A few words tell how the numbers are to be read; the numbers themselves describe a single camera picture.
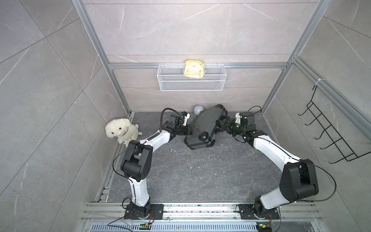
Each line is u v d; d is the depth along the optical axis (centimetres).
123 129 90
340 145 63
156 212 73
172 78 101
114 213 75
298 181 43
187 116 86
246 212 73
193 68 86
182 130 81
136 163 50
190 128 82
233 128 76
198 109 111
